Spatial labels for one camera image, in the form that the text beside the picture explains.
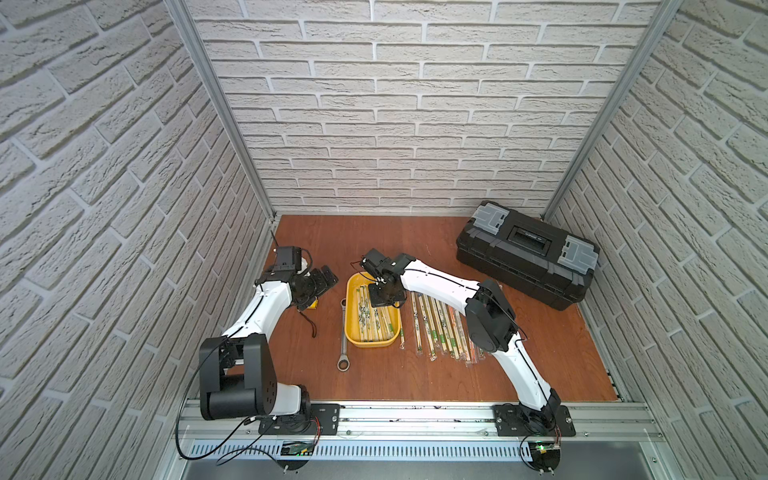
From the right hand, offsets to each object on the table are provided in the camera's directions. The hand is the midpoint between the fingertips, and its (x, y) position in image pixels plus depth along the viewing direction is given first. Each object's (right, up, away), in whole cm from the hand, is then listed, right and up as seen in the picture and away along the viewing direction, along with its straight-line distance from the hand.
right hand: (381, 300), depth 92 cm
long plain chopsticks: (+7, -11, -5) cm, 13 cm away
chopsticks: (+18, -7, -3) cm, 20 cm away
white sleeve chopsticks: (+14, -8, -3) cm, 16 cm away
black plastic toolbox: (+50, +12, -8) cm, 52 cm away
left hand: (-15, +7, -4) cm, 17 cm away
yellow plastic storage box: (-4, -7, -3) cm, 9 cm away
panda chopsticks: (+11, -6, -2) cm, 13 cm away
